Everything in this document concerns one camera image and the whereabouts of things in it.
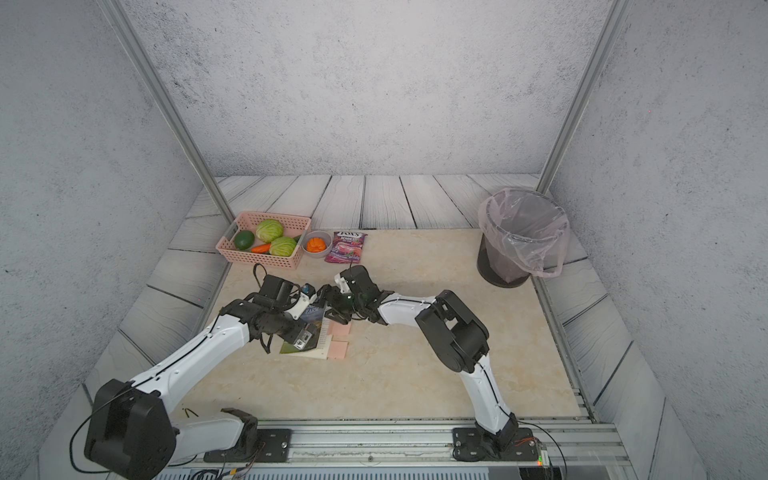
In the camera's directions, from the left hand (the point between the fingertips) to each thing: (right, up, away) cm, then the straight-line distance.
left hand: (305, 325), depth 85 cm
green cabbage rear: (-22, +29, +29) cm, 47 cm away
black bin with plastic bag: (+68, +27, +16) cm, 75 cm away
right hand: (+2, +4, +1) cm, 4 cm away
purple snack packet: (+7, +22, +29) cm, 37 cm away
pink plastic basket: (-14, +30, +34) cm, 48 cm away
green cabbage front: (-14, +23, +23) cm, 35 cm away
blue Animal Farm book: (+1, +1, +5) cm, 5 cm away
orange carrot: (-24, +22, +27) cm, 42 cm away
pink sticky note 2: (+8, -8, +4) cm, 12 cm away
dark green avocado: (-31, +25, +29) cm, 49 cm away
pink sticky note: (+8, -2, +6) cm, 10 cm away
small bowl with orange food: (-3, +23, +24) cm, 33 cm away
